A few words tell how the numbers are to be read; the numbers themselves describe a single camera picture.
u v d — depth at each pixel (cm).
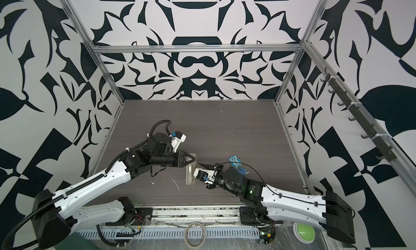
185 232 71
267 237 70
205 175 58
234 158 91
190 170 70
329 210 46
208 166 65
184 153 67
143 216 73
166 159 62
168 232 71
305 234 71
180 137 69
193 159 71
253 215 71
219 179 61
